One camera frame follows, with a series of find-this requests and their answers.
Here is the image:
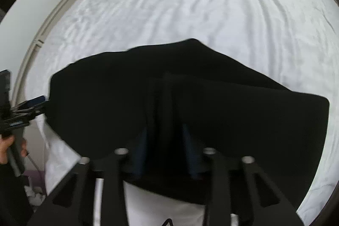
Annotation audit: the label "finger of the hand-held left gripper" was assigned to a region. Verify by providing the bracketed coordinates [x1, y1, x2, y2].
[11, 95, 50, 111]
[8, 108, 45, 128]

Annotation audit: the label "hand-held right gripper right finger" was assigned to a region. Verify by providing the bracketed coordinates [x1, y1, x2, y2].
[181, 123, 305, 226]

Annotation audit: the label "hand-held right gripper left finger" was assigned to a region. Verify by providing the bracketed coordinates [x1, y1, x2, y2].
[26, 128, 150, 226]

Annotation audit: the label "black pants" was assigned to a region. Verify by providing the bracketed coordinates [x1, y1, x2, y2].
[44, 38, 330, 212]

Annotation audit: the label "person's left forearm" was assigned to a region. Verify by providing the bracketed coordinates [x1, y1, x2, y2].
[0, 162, 33, 226]

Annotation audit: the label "slatted radiator cover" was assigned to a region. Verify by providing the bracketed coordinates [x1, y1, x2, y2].
[0, 0, 114, 110]

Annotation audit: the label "mauve floor mat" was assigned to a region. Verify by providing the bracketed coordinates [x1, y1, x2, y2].
[24, 165, 46, 187]

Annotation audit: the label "white crumpled cloth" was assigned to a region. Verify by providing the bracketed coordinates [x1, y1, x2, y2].
[25, 186, 47, 207]

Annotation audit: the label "white bed duvet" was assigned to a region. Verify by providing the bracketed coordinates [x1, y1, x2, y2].
[24, 0, 339, 226]

